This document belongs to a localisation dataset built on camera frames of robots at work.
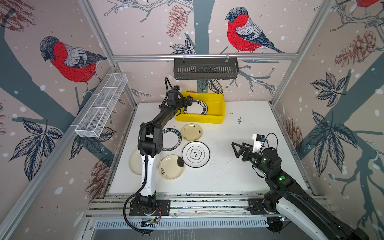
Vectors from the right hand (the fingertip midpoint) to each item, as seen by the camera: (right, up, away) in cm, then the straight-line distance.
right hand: (236, 145), depth 76 cm
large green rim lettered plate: (-38, 0, +21) cm, 43 cm away
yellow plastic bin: (-5, +21, +40) cm, 46 cm away
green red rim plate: (-19, +22, +39) cm, 49 cm away
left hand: (-27, +28, +25) cm, 46 cm away
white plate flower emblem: (-21, -9, +16) cm, 28 cm away
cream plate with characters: (-24, +4, +28) cm, 37 cm away
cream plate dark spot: (-36, -15, +11) cm, 41 cm away
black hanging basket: (-14, +49, +29) cm, 59 cm away
